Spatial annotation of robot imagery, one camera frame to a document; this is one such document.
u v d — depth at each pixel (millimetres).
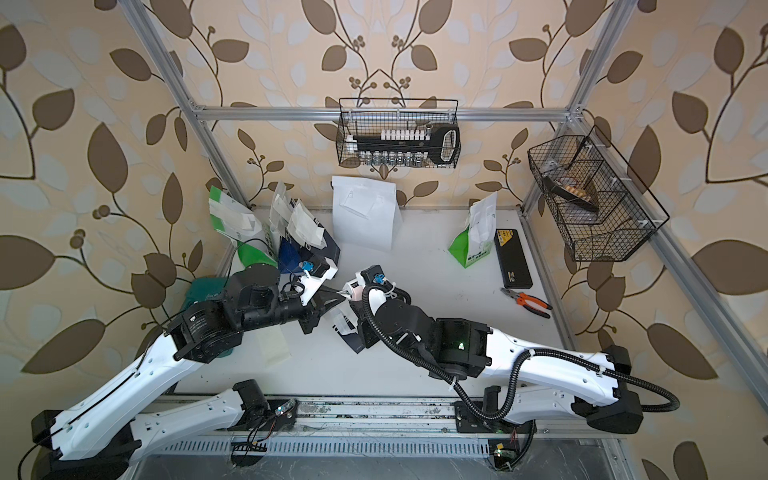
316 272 510
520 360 408
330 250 997
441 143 843
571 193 748
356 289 578
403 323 407
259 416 668
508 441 716
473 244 942
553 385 412
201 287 917
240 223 956
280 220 886
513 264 1029
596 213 763
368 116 912
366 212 1016
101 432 388
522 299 937
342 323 666
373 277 496
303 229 879
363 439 716
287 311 523
